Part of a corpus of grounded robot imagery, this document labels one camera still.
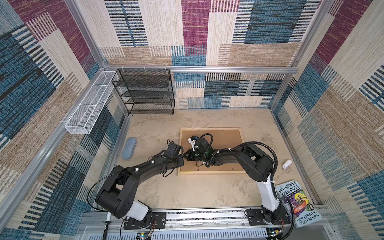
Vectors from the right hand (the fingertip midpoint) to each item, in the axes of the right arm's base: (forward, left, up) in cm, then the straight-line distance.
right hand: (183, 157), depth 94 cm
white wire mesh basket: (+5, +45, +33) cm, 56 cm away
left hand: (-2, +1, +2) cm, 3 cm away
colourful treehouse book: (-32, -59, +1) cm, 67 cm away
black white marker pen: (-35, +36, +1) cm, 50 cm away
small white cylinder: (-7, -61, +1) cm, 61 cm away
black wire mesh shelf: (+46, +27, +15) cm, 56 cm away
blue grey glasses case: (+7, +35, +2) cm, 36 cm away
